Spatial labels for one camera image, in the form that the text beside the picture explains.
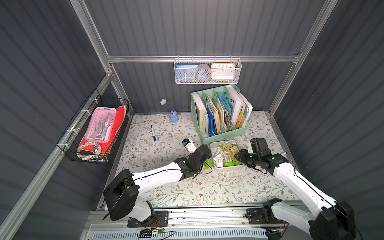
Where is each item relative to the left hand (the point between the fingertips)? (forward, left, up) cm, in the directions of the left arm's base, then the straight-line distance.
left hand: (206, 147), depth 81 cm
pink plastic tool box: (+3, +52, +14) cm, 54 cm away
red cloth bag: (+12, +45, +14) cm, 49 cm away
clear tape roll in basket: (-9, +50, +11) cm, 52 cm away
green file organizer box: (+23, -9, +4) cm, 25 cm away
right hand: (-3, -19, -4) cm, 19 cm away
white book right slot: (+28, -20, +7) cm, 35 cm away
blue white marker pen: (+21, +36, -17) cm, 45 cm away
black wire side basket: (0, +58, +18) cm, 61 cm away
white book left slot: (+19, +3, +8) cm, 21 cm away
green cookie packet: (-1, -2, -15) cm, 15 cm away
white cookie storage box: (+3, -11, -12) cm, 17 cm away
